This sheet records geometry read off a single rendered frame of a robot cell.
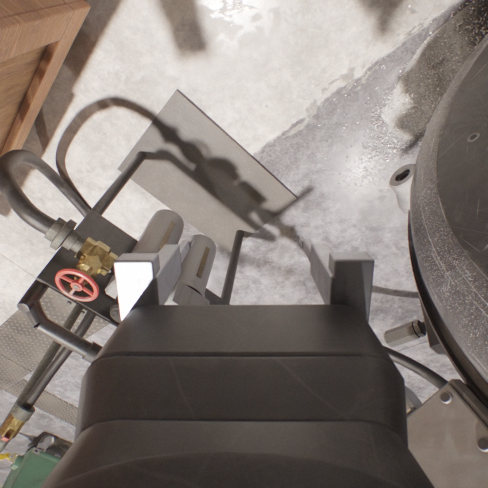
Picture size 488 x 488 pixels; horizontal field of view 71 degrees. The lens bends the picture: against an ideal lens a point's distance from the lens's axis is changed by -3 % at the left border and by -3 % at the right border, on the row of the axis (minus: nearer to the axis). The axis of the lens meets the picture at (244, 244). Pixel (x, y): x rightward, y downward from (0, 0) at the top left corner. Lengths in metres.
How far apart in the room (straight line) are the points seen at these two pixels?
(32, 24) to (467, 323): 0.72
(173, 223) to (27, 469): 2.57
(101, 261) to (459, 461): 0.55
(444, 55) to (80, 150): 0.93
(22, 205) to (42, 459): 2.62
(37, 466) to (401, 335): 2.87
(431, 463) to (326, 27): 0.77
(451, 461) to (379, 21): 0.77
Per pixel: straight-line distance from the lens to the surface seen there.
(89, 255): 0.64
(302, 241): 0.16
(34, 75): 0.94
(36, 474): 3.13
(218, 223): 1.07
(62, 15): 0.82
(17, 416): 1.24
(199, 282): 0.71
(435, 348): 0.45
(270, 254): 1.13
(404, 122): 0.94
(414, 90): 0.92
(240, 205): 1.02
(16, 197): 0.67
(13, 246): 1.53
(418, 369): 1.08
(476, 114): 0.45
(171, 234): 0.74
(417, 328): 0.48
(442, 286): 0.32
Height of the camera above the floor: 0.85
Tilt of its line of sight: 50 degrees down
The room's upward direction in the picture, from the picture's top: 169 degrees counter-clockwise
